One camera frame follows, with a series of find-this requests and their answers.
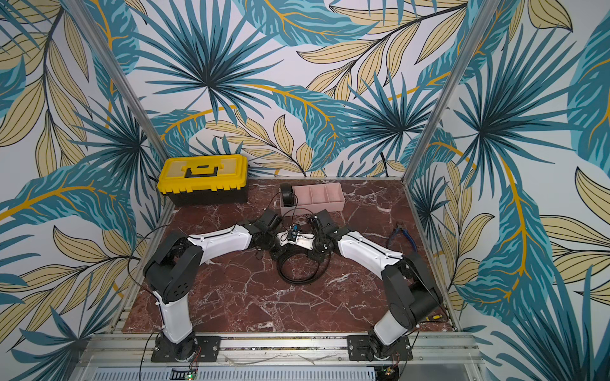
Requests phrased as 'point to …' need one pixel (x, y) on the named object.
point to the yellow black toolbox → (205, 179)
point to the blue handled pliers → (399, 227)
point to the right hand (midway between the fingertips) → (309, 244)
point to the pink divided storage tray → (314, 199)
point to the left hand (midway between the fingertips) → (288, 253)
